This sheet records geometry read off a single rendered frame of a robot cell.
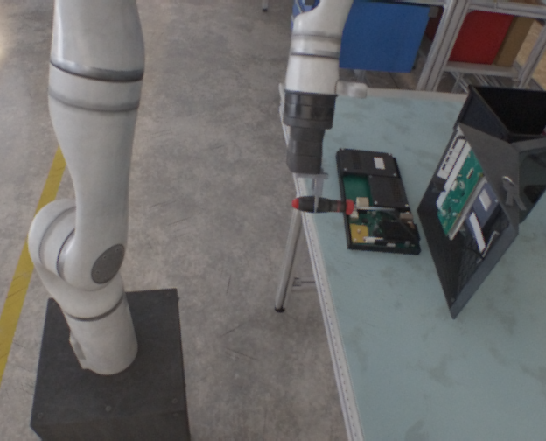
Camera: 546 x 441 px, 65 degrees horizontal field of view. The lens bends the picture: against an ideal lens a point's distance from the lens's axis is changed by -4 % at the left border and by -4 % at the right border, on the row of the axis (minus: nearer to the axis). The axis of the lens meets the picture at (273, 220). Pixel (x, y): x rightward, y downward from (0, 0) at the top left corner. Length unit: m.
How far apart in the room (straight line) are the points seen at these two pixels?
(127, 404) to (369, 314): 0.41
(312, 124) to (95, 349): 0.46
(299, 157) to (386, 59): 1.79
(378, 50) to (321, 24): 1.73
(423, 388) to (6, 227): 1.98
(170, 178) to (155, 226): 0.34
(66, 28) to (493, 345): 0.71
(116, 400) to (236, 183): 1.73
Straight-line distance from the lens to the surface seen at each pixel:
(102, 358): 0.76
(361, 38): 2.32
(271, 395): 1.72
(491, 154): 0.75
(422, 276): 0.80
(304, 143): 0.65
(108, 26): 0.46
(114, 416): 0.79
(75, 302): 0.65
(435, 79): 2.47
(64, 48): 0.47
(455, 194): 0.80
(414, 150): 1.07
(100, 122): 0.47
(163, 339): 0.83
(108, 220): 0.53
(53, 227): 0.57
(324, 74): 0.64
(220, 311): 1.86
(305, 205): 0.69
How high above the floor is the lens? 1.58
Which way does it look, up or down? 46 degrees down
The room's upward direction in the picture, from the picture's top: 9 degrees clockwise
